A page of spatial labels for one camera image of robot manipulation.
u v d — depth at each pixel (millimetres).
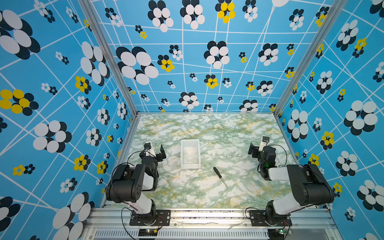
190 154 961
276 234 688
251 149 866
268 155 713
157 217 731
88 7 685
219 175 870
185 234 770
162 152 847
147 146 768
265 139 807
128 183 463
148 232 721
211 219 752
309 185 451
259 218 730
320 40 785
